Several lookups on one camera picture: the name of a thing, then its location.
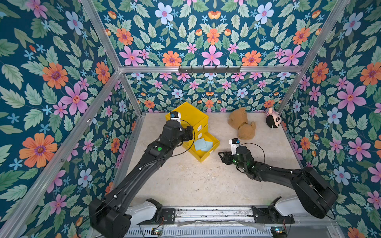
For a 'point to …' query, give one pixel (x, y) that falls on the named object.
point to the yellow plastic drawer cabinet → (190, 115)
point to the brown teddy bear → (238, 120)
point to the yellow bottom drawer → (199, 154)
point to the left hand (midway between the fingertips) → (187, 127)
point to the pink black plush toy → (273, 118)
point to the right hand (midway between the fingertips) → (222, 152)
